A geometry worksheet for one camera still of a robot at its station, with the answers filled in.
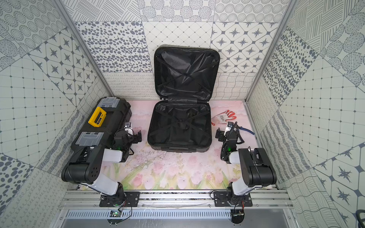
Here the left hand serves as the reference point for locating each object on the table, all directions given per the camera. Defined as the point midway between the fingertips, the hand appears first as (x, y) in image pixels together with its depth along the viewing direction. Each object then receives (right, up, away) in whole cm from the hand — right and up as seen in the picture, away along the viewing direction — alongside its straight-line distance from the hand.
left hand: (136, 130), depth 94 cm
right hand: (+61, 0, 0) cm, 61 cm away
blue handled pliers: (+75, 0, +7) cm, 75 cm away
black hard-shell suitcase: (+34, +35, +4) cm, 49 cm away
